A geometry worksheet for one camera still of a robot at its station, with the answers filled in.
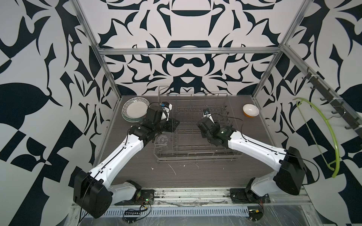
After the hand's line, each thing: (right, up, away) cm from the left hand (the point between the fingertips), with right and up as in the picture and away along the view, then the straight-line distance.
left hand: (177, 119), depth 77 cm
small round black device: (+39, -47, -6) cm, 61 cm away
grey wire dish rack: (+5, -17, +17) cm, 25 cm away
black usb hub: (-23, -48, -4) cm, 53 cm away
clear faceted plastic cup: (-9, -12, +4) cm, 15 cm away
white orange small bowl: (+56, +4, +33) cm, 65 cm away
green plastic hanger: (+67, +10, +2) cm, 68 cm away
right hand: (+17, -3, +6) cm, 18 cm away
